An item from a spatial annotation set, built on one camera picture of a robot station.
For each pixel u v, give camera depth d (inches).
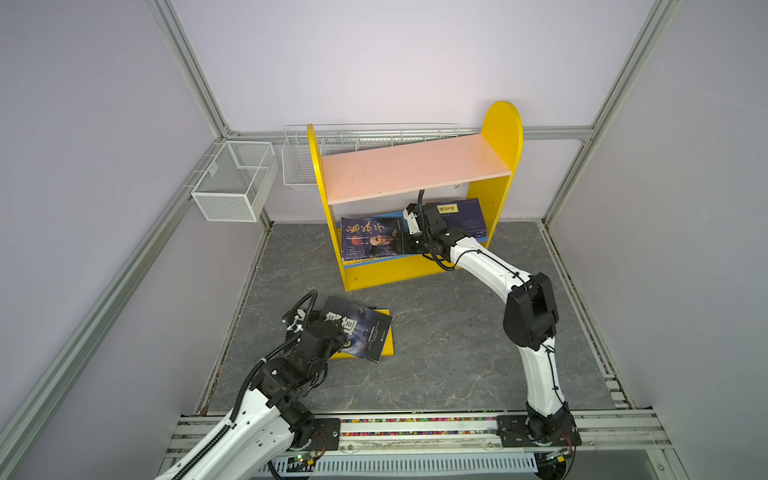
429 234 28.5
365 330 34.1
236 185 38.6
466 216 38.1
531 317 21.4
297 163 26.6
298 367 22.1
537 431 25.8
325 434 29.0
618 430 29.8
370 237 36.9
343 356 32.5
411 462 27.9
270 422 19.3
